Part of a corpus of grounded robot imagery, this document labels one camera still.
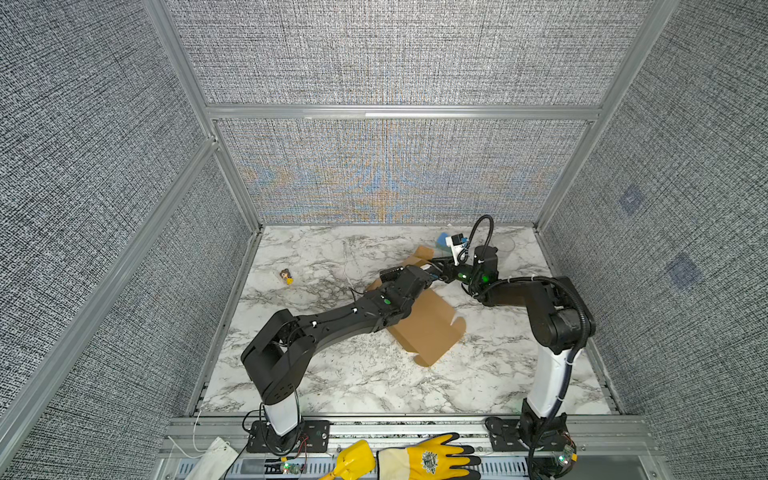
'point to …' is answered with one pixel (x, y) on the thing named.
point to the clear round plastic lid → (503, 243)
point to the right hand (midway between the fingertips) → (430, 260)
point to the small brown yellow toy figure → (285, 274)
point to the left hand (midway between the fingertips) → (393, 269)
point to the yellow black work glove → (437, 458)
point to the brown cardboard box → (428, 330)
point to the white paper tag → (215, 462)
